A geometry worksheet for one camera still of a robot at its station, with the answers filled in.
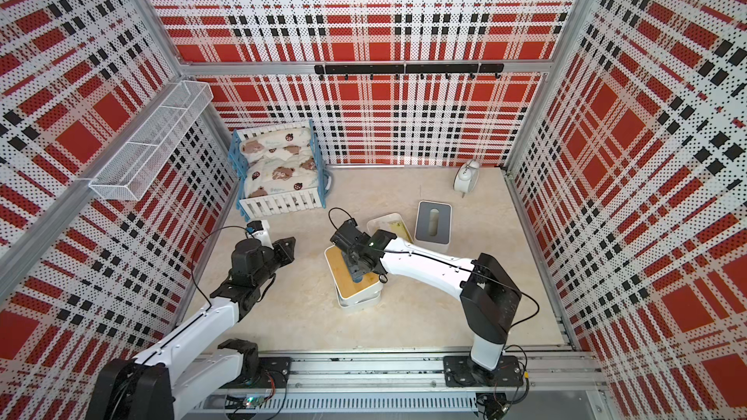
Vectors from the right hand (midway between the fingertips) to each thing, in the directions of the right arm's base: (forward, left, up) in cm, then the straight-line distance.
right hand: (368, 257), depth 83 cm
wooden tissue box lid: (-5, +7, 0) cm, 9 cm away
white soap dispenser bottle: (+33, -34, -1) cm, 47 cm away
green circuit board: (-34, +27, -9) cm, 44 cm away
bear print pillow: (+43, +38, -2) cm, 58 cm away
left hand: (+6, +21, +1) cm, 22 cm away
